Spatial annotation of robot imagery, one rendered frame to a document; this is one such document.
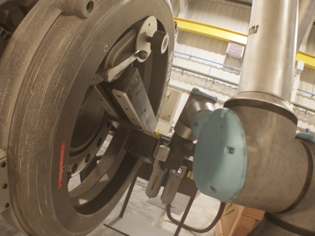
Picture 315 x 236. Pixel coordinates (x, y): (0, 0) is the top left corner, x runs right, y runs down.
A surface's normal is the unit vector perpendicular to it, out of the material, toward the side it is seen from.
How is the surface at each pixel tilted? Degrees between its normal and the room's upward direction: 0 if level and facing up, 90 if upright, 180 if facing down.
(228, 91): 90
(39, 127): 95
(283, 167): 79
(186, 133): 113
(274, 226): 89
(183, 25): 90
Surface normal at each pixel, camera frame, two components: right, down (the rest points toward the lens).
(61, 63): 0.64, 0.10
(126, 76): -0.13, -0.34
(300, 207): -0.07, 0.54
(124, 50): 0.92, 0.32
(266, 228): -0.79, -0.60
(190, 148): 0.37, -0.85
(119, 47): 0.68, -0.26
